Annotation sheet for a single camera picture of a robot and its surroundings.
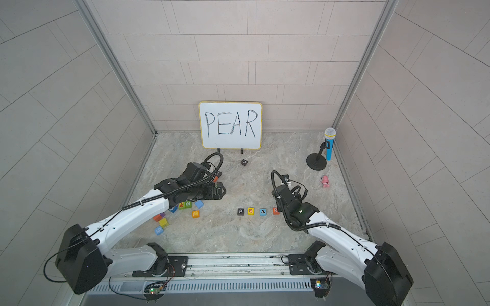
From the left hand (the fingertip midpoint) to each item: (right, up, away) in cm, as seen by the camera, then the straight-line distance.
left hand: (222, 190), depth 80 cm
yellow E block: (+12, -10, +4) cm, 16 cm away
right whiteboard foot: (+7, +16, +26) cm, 31 cm away
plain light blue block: (-12, -8, +6) cm, 15 cm away
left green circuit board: (-20, -30, -16) cm, 40 cm away
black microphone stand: (+48, +11, +21) cm, 53 cm away
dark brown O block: (+8, +10, +22) cm, 25 cm away
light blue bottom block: (-26, -16, -1) cm, 31 cm away
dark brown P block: (+8, -11, +4) cm, 14 cm away
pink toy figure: (+48, +1, +12) cm, 50 cm away
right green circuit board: (+38, -32, -12) cm, 51 cm away
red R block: (+23, -10, +4) cm, 26 cm away
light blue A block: (+18, -11, +3) cm, 21 cm away
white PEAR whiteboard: (+1, +30, +22) cm, 37 cm away
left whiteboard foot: (-6, +17, +25) cm, 31 cm away
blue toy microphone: (+48, +24, +4) cm, 53 cm away
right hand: (+27, -3, +5) cm, 28 cm away
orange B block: (-12, -11, +2) cm, 16 cm away
